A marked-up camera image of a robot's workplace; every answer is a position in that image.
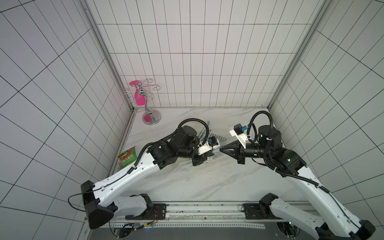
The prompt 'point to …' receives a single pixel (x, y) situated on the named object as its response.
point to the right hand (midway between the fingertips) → (221, 144)
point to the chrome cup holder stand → (150, 117)
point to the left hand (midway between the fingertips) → (205, 155)
